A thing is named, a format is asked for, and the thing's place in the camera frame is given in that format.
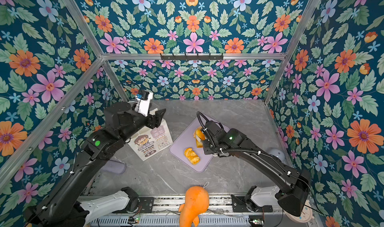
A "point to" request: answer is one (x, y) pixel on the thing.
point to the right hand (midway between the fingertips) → (206, 146)
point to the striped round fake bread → (199, 134)
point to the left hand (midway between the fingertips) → (160, 103)
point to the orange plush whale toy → (197, 201)
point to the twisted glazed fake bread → (192, 156)
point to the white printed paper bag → (151, 141)
